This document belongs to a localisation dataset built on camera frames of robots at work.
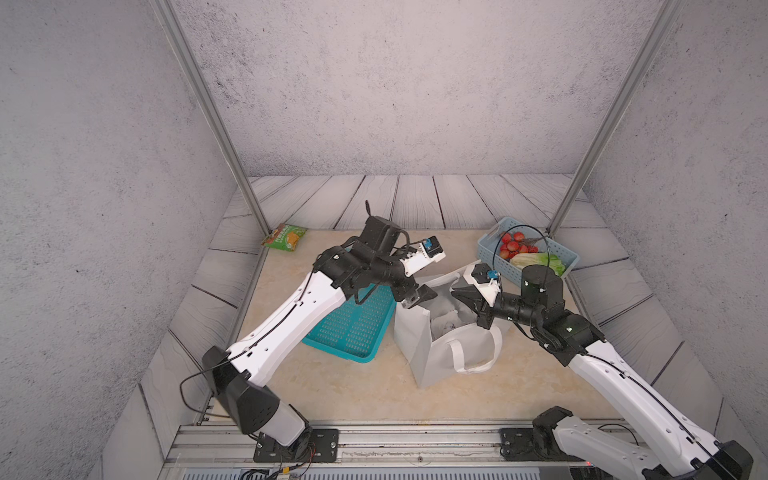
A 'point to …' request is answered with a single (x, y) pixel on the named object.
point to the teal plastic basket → (355, 331)
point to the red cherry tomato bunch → (510, 245)
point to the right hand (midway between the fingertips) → (457, 292)
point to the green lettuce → (523, 260)
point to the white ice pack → (444, 323)
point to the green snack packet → (284, 237)
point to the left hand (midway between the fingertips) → (431, 278)
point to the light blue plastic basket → (489, 249)
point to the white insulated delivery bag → (443, 336)
